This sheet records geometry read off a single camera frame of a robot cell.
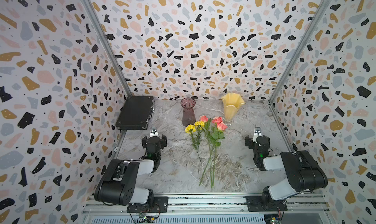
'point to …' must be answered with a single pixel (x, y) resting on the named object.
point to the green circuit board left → (147, 219)
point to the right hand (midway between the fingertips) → (258, 135)
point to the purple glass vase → (188, 115)
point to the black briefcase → (136, 113)
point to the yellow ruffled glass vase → (232, 101)
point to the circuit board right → (271, 218)
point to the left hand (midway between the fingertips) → (155, 135)
